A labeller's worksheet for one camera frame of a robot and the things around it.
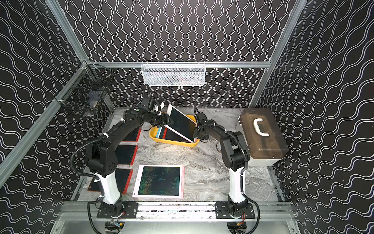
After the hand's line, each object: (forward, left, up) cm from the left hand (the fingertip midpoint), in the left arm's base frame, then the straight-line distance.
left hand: (171, 119), depth 86 cm
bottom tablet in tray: (+3, +5, -20) cm, 21 cm away
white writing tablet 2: (-29, +4, -22) cm, 37 cm away
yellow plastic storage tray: (+5, +15, -20) cm, 25 cm away
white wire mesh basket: (+37, -10, +8) cm, 40 cm away
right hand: (+2, -18, -19) cm, 26 cm away
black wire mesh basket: (+14, +58, +5) cm, 60 cm away
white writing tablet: (+8, -6, -14) cm, 17 cm away
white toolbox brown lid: (-5, -58, -11) cm, 60 cm away
